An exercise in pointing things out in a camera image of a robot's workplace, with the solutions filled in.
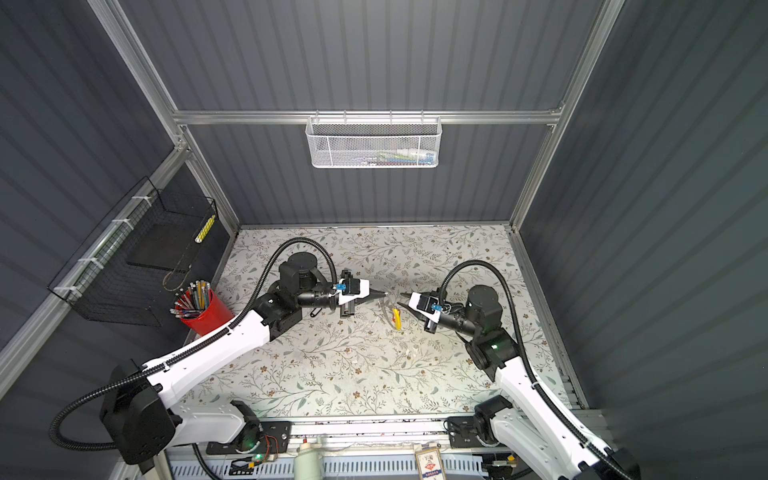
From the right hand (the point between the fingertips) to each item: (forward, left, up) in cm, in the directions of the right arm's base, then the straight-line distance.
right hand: (408, 298), depth 69 cm
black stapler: (-31, +60, -20) cm, 70 cm away
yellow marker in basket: (+23, +56, +3) cm, 61 cm away
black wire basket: (+7, +67, +5) cm, 68 cm away
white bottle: (-30, +22, -18) cm, 42 cm away
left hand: (+1, +5, +3) cm, 6 cm away
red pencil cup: (+6, +60, -15) cm, 62 cm away
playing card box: (-30, -5, -25) cm, 39 cm away
